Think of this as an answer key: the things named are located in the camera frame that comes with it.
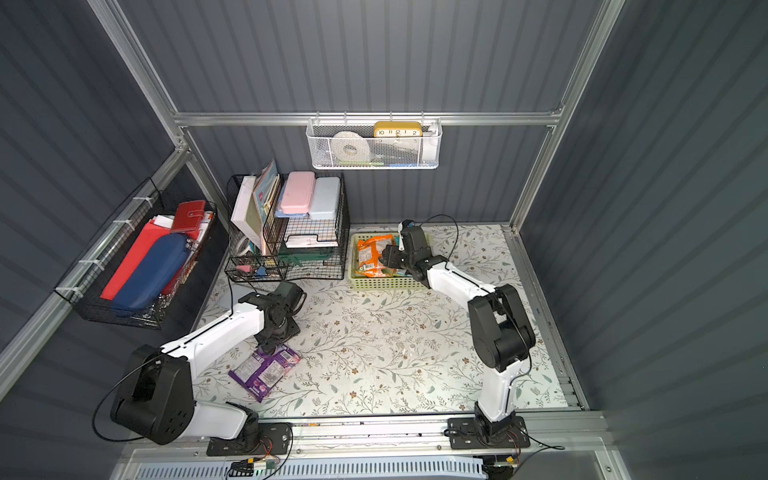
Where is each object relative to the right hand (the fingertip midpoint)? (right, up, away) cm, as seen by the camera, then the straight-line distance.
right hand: (397, 258), depth 95 cm
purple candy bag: (-39, -32, -12) cm, 52 cm away
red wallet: (-56, +11, -16) cm, 59 cm away
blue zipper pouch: (-57, -3, -27) cm, 63 cm away
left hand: (-33, -23, -9) cm, 41 cm away
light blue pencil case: (-23, +20, +2) cm, 31 cm away
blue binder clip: (-48, -5, +10) cm, 49 cm away
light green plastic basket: (-9, -9, +4) cm, 13 cm away
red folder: (-66, 0, -22) cm, 69 cm away
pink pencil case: (-32, +21, +2) cm, 39 cm away
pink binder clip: (-54, -4, +11) cm, 55 cm away
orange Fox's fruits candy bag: (-5, +6, +13) cm, 16 cm away
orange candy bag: (-9, -3, +5) cm, 10 cm away
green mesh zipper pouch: (-33, +1, +4) cm, 33 cm away
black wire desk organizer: (-36, +10, +2) cm, 37 cm away
